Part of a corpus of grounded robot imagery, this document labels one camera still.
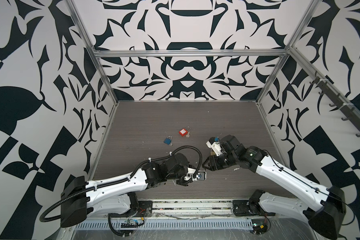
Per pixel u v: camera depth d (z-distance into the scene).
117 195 0.45
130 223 0.73
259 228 0.71
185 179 0.62
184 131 1.02
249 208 0.67
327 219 0.38
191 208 0.76
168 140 0.99
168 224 0.71
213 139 0.70
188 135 1.01
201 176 0.59
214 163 0.64
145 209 0.73
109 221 0.71
